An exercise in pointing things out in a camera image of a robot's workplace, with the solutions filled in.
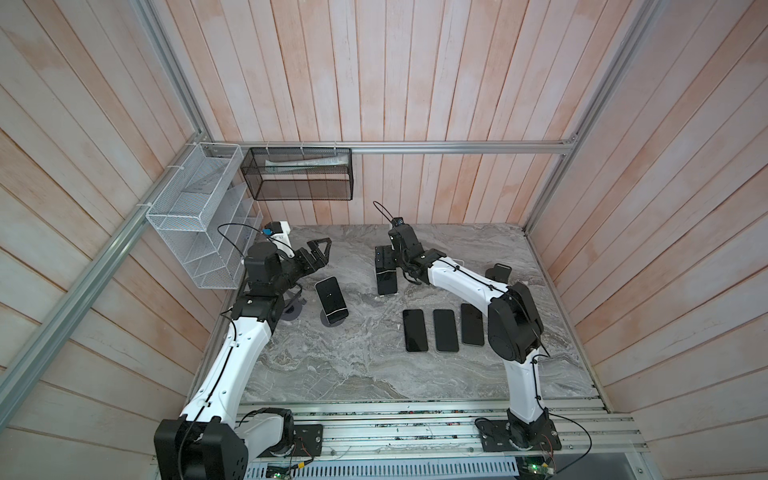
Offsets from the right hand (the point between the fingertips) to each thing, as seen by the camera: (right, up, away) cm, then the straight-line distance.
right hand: (388, 249), depth 95 cm
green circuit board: (+35, -53, -24) cm, 68 cm away
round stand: (-19, -22, -6) cm, 30 cm away
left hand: (-18, -1, -19) cm, 26 cm away
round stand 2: (-32, -20, +2) cm, 38 cm away
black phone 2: (0, -11, +5) cm, 12 cm away
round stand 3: (+37, -8, +10) cm, 40 cm away
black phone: (-18, -16, -3) cm, 24 cm away
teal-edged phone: (+18, -26, -2) cm, 31 cm away
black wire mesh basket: (-31, +28, +10) cm, 43 cm away
